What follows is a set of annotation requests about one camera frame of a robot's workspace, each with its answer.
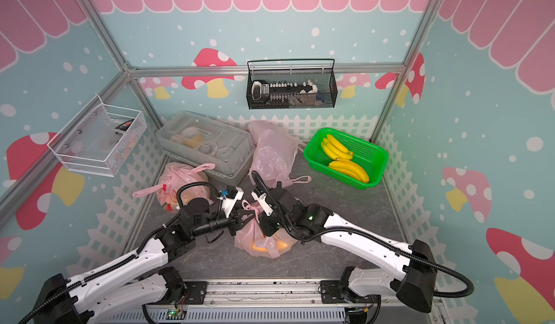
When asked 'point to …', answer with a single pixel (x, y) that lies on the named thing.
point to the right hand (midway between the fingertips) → (258, 218)
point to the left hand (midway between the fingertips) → (255, 215)
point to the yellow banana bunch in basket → (335, 150)
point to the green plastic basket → (355, 163)
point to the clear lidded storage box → (207, 143)
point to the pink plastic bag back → (273, 155)
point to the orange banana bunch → (280, 246)
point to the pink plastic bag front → (174, 176)
